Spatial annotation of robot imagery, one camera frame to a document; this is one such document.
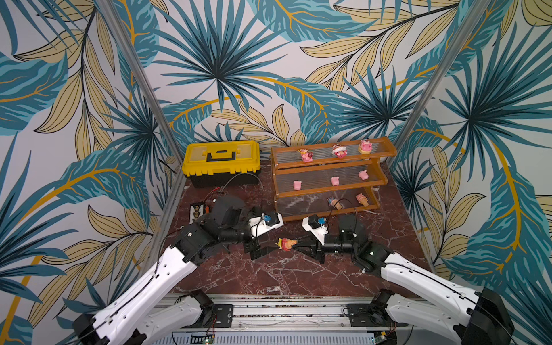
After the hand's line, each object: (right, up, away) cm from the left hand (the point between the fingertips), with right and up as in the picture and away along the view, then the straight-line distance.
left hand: (270, 234), depth 66 cm
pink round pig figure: (+36, +30, +17) cm, 50 cm away
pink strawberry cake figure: (+25, +27, +14) cm, 40 cm away
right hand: (+8, -4, +5) cm, 10 cm away
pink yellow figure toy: (+13, +26, +13) cm, 31 cm away
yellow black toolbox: (-23, +25, +32) cm, 46 cm away
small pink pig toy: (+39, +19, +27) cm, 51 cm away
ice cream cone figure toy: (+29, +6, +34) cm, 45 cm away
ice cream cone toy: (+5, -4, +3) cm, 7 cm away
